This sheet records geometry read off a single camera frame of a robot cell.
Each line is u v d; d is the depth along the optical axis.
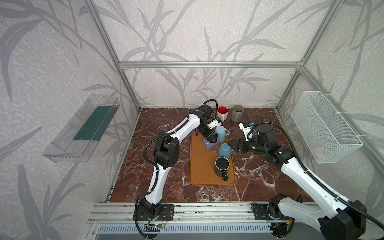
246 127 0.67
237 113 1.04
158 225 0.70
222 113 1.11
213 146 0.93
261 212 0.73
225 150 0.85
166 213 0.73
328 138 0.61
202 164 0.91
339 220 0.37
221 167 0.79
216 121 0.86
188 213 0.75
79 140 0.63
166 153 0.56
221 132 0.94
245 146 0.66
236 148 0.68
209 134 0.83
